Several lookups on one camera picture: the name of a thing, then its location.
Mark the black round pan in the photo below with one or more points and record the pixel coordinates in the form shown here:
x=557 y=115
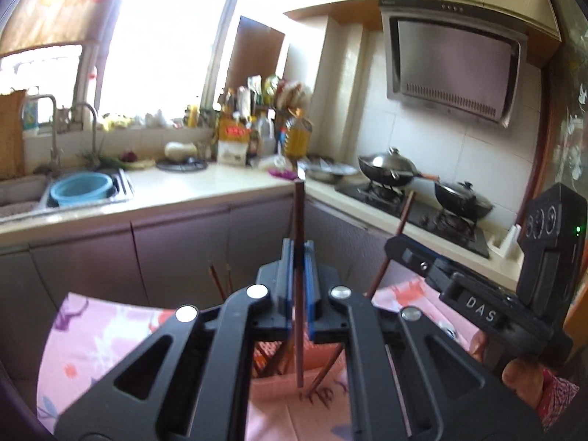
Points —
x=181 y=166

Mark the cluster of condiment bottles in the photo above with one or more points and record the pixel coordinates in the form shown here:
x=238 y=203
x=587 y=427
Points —
x=243 y=101

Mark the purple plastic bag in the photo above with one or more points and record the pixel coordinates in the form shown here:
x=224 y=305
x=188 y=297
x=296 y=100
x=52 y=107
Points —
x=285 y=174

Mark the steel kitchen sink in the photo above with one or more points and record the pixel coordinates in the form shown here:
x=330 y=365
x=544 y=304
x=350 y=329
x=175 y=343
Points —
x=27 y=193

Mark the curved steel faucet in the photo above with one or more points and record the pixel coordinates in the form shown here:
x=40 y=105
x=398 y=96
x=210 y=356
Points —
x=94 y=138

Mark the white carton box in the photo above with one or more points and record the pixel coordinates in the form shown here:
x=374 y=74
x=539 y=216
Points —
x=232 y=152

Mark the brown cardboard sheet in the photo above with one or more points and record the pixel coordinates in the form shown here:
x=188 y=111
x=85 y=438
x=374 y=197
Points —
x=257 y=64

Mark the white plastic jug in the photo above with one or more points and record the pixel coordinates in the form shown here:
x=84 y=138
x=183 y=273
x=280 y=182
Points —
x=265 y=138

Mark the yellow cooking oil bottle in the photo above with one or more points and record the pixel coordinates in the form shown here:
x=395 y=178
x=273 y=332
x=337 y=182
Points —
x=298 y=140

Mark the floral glass door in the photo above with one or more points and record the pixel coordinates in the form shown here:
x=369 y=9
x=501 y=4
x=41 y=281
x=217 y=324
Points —
x=572 y=124

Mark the row of wooden chopsticks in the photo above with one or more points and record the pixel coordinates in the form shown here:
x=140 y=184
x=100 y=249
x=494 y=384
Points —
x=216 y=280

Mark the wok with steel lid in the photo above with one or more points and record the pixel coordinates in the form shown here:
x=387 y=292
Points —
x=390 y=163

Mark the blue plastic basin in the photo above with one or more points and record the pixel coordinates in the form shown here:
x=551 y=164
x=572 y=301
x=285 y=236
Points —
x=80 y=190

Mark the kitchen counter with cabinets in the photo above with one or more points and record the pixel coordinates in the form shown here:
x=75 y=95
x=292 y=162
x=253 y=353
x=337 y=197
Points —
x=220 y=179

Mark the black gas stove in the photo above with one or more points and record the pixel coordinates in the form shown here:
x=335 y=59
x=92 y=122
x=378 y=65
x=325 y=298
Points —
x=358 y=190

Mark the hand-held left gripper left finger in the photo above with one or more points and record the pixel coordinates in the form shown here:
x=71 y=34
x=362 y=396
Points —
x=288 y=285

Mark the printed window blind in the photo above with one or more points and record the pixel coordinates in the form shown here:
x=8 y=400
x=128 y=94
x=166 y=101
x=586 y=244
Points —
x=55 y=4

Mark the angular steel faucet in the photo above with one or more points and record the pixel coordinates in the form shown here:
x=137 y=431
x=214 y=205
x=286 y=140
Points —
x=54 y=138

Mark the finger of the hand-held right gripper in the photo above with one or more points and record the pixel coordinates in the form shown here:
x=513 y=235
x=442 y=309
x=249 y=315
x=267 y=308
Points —
x=413 y=259

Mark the white plastic holder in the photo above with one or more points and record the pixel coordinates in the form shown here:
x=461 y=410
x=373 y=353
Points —
x=507 y=243

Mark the wooden cutting board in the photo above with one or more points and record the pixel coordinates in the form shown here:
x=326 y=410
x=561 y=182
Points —
x=11 y=138

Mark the metal bowl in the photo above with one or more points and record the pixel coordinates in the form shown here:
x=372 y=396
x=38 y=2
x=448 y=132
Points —
x=330 y=172

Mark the blue green detergent bottle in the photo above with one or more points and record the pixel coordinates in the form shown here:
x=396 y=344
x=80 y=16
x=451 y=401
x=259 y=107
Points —
x=30 y=117

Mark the wok with dark lid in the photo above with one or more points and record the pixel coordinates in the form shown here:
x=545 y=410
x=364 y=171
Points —
x=461 y=200

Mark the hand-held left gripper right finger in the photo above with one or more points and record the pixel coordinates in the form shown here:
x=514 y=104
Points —
x=310 y=285

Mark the long brown wooden chopstick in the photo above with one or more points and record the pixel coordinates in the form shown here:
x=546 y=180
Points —
x=402 y=220
x=299 y=211

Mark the leafy green vegetables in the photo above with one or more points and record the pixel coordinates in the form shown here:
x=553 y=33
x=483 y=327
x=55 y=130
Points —
x=110 y=161

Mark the person's right forearm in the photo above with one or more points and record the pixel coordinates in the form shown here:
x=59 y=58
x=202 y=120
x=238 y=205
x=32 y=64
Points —
x=558 y=393

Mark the steel range hood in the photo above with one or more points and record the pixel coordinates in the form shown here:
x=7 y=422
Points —
x=455 y=64

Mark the person's right hand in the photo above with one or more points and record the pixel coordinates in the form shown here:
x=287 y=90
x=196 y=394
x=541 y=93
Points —
x=521 y=374

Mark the pink floral tablecloth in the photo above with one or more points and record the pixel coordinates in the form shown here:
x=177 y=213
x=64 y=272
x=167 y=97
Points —
x=101 y=353

